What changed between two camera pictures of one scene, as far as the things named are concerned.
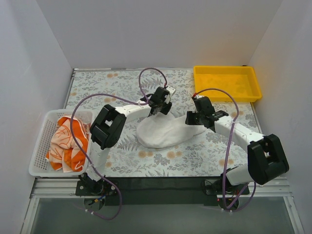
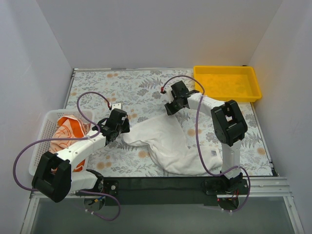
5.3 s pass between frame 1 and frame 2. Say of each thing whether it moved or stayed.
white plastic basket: stayed
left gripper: moved
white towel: moved
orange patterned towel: stayed
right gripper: moved
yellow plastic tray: stayed
